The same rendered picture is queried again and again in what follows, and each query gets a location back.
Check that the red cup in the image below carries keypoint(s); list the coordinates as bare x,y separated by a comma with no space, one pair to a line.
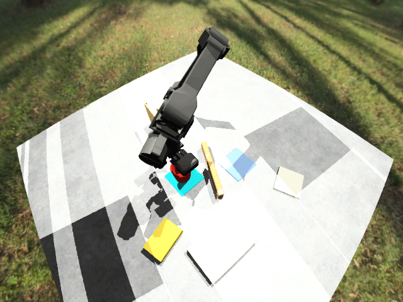
178,177

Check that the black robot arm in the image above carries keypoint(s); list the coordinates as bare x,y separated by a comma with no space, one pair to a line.
180,100

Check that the tan flat bar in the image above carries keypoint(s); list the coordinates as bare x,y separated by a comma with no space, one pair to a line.
212,170

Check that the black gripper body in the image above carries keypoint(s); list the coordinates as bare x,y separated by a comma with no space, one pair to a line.
185,162

